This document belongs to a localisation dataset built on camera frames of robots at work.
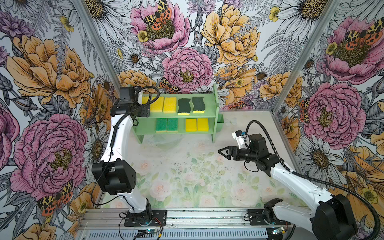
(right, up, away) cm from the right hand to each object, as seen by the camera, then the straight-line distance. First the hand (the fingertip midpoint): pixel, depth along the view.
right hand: (223, 156), depth 78 cm
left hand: (-45, +23, +4) cm, 50 cm away
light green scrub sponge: (-29, +16, +16) cm, 37 cm away
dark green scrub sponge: (-13, +27, +6) cm, 31 cm away
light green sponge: (-36, +16, +16) cm, 42 cm away
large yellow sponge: (-29, +27, +7) cm, 40 cm away
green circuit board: (-36, -33, -7) cm, 49 cm away
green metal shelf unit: (-46, +15, +18) cm, 52 cm away
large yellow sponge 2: (-35, +26, +5) cm, 44 cm away
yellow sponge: (-10, +16, +15) cm, 24 cm away
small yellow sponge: (-17, +16, +16) cm, 28 cm away
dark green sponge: (-21, +26, +5) cm, 34 cm away
